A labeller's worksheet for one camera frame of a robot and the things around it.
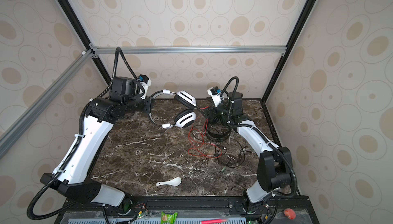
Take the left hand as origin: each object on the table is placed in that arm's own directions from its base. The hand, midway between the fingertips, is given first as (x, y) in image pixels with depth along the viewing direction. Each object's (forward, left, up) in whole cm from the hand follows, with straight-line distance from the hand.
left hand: (156, 98), depth 67 cm
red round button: (-39, -60, -34) cm, 80 cm away
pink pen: (-42, -26, -36) cm, 61 cm away
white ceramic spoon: (-25, -6, -38) cm, 46 cm away
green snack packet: (-42, -6, -34) cm, 54 cm away
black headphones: (-1, -27, -11) cm, 29 cm away
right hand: (+8, -21, -11) cm, 25 cm away
